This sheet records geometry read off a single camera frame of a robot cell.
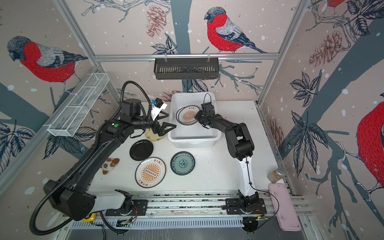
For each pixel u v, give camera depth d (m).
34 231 0.35
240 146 0.57
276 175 0.76
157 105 0.59
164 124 0.61
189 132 1.03
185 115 1.10
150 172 0.85
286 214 0.70
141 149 0.93
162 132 0.62
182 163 0.89
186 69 1.06
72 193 0.38
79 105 0.79
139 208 0.73
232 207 0.73
